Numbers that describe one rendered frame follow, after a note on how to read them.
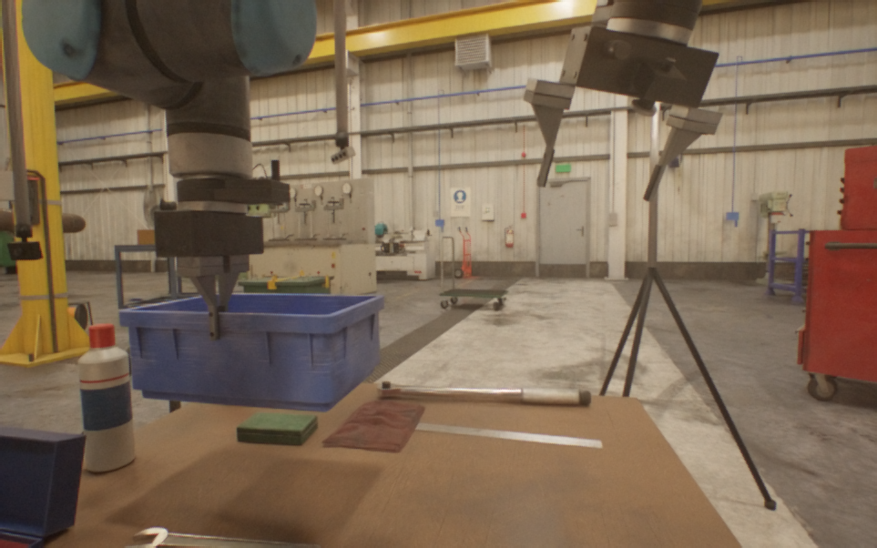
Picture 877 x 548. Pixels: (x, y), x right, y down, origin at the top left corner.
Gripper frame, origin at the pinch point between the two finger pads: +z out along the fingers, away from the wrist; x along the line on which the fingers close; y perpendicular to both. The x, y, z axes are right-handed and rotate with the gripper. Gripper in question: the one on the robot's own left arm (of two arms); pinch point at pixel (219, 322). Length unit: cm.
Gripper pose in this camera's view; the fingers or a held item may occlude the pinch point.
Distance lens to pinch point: 59.9
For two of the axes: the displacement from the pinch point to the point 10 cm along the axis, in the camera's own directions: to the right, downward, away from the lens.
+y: -9.8, 0.0, 1.9
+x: -1.9, 0.7, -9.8
